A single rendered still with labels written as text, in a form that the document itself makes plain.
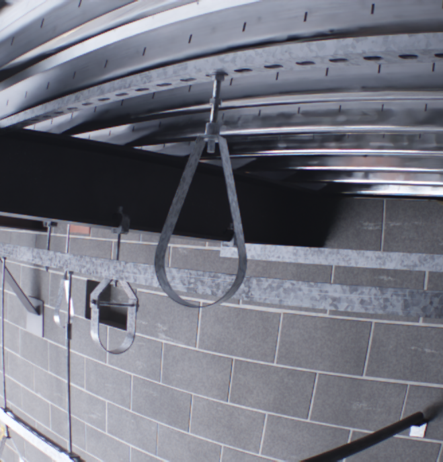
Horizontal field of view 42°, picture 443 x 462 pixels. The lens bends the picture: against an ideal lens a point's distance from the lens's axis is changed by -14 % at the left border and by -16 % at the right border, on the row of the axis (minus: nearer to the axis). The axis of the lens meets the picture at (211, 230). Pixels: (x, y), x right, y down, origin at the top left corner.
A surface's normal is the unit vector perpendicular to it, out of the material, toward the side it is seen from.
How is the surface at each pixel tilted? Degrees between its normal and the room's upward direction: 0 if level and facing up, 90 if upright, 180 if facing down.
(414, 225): 90
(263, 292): 90
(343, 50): 90
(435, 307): 90
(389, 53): 180
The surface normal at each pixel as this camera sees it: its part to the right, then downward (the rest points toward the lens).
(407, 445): -0.70, -0.10
